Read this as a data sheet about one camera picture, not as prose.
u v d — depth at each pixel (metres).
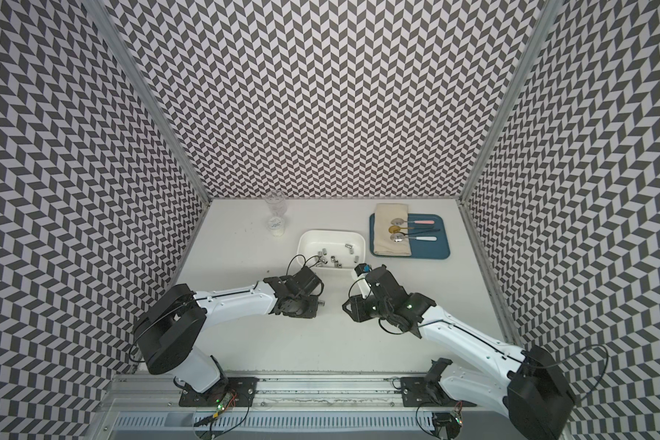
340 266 0.97
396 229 1.08
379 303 0.65
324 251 1.02
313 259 1.04
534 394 0.39
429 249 1.02
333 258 0.99
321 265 0.98
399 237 1.05
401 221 1.11
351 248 1.03
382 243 1.05
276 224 1.04
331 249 1.02
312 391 0.75
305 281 0.69
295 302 0.65
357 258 0.99
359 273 0.72
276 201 1.14
